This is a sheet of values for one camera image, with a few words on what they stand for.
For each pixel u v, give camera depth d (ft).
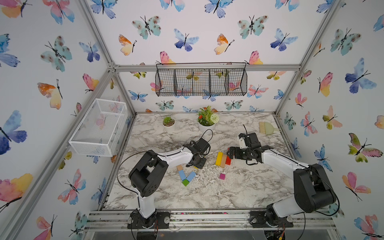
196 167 2.71
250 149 2.53
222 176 2.91
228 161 3.06
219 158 3.12
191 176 2.91
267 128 3.64
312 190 1.43
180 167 2.98
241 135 2.82
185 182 2.83
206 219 2.47
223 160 3.06
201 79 3.23
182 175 2.91
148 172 1.66
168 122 3.37
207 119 3.04
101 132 2.85
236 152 2.65
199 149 2.37
